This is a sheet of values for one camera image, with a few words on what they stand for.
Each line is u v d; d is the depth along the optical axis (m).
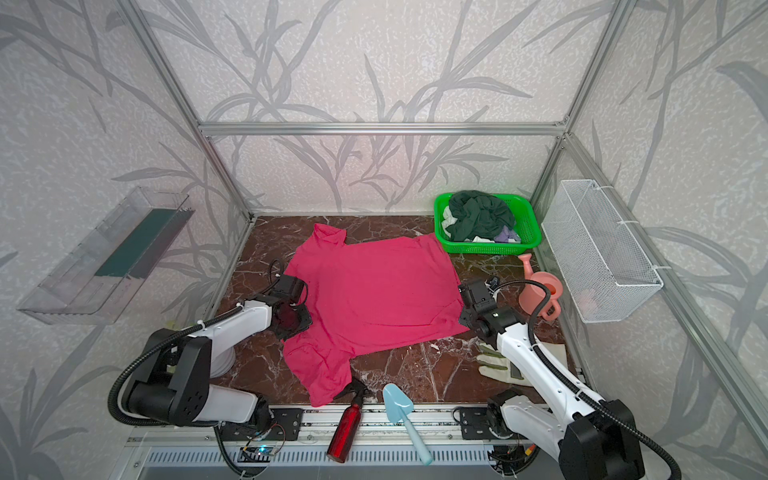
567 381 0.44
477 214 1.04
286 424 0.74
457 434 0.73
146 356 0.42
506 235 1.08
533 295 0.85
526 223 1.11
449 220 1.16
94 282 0.63
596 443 0.38
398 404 0.77
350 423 0.72
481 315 0.60
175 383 0.43
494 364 0.83
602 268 0.62
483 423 0.72
